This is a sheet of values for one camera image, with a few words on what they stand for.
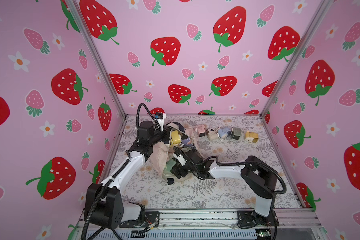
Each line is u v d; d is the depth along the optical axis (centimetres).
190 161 67
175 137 93
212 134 104
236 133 103
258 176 50
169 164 86
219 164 61
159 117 69
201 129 105
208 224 73
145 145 62
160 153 82
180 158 77
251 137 102
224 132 104
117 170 48
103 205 40
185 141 90
